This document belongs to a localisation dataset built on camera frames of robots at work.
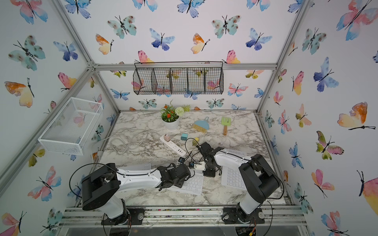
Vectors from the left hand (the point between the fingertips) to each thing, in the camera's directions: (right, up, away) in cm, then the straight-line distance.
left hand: (181, 180), depth 87 cm
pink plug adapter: (-10, +24, +9) cm, 28 cm away
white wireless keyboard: (-23, +7, +4) cm, 24 cm away
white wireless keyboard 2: (+7, -2, -3) cm, 8 cm away
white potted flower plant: (-8, +38, +11) cm, 41 cm away
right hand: (+17, +6, +3) cm, 18 cm away
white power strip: (-6, +18, +10) cm, 21 cm away
